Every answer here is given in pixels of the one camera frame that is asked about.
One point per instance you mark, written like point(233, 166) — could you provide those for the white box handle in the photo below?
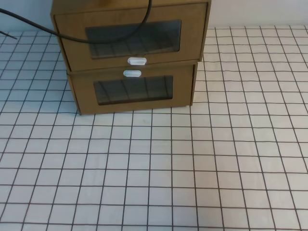
point(132, 73)
point(137, 61)

